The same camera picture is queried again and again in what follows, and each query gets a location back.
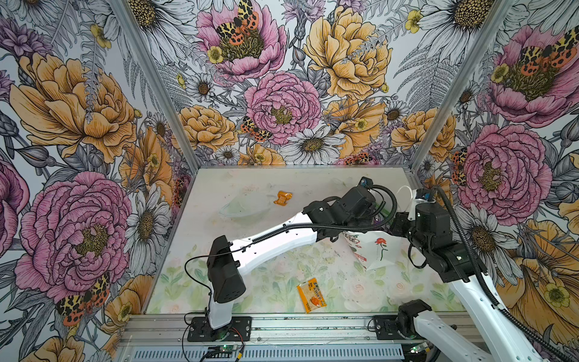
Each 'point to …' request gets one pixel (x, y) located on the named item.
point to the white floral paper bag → (377, 249)
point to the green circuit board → (221, 351)
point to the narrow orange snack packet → (311, 295)
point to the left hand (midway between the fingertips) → (361, 217)
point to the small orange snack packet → (283, 197)
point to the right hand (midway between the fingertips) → (394, 219)
